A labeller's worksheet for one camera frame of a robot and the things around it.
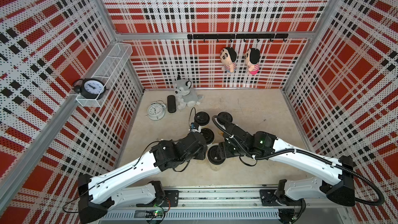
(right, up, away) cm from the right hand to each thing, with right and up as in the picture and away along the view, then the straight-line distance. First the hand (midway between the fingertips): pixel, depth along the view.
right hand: (225, 150), depth 71 cm
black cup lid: (+1, +14, +11) cm, 18 cm away
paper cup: (-4, -10, +5) cm, 12 cm away
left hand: (-9, +1, 0) cm, 10 cm away
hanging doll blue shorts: (+4, +49, +20) cm, 53 cm away
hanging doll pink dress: (+19, +50, +22) cm, 58 cm away
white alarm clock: (-43, +17, +33) cm, 57 cm away
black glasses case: (-34, +20, +37) cm, 54 cm away
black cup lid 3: (-6, -2, -2) cm, 6 cm away
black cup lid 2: (-8, +6, +6) cm, 12 cm away
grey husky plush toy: (-22, +27, +31) cm, 46 cm away
